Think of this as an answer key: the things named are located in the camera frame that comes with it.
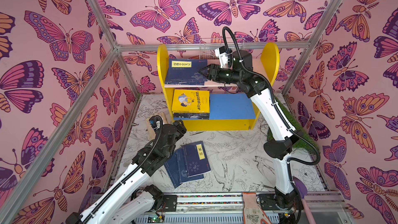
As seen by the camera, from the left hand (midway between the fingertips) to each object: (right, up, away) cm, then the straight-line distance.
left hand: (180, 122), depth 72 cm
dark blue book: (+7, -22, +14) cm, 27 cm away
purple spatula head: (+59, -32, +4) cm, 67 cm away
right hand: (+10, +24, -5) cm, 26 cm away
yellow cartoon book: (+4, +10, +15) cm, 19 cm away
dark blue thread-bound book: (-4, -26, +11) cm, 29 cm away
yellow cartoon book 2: (+6, +2, +16) cm, 17 cm away
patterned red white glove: (+33, -41, -2) cm, 53 cm away
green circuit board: (-12, -45, 0) cm, 46 cm away
